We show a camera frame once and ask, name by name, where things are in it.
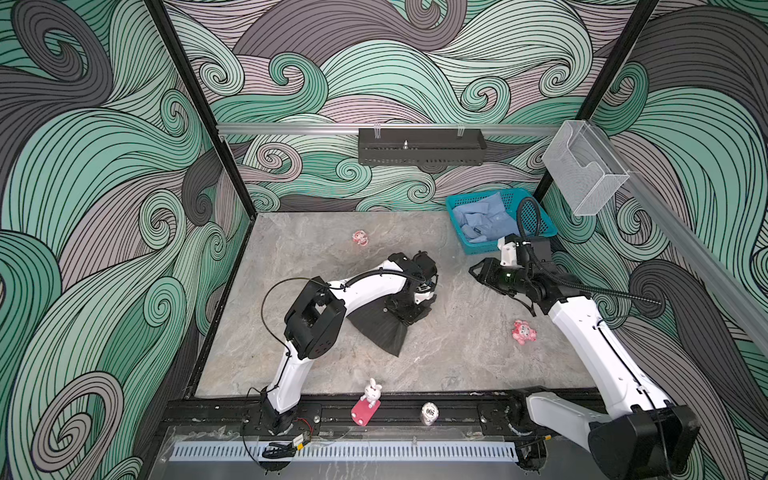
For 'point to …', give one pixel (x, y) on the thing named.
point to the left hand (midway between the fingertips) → (411, 320)
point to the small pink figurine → (360, 237)
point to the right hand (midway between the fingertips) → (476, 271)
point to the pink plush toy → (523, 332)
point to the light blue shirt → (486, 221)
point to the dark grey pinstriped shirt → (380, 326)
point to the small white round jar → (429, 413)
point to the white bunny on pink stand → (365, 408)
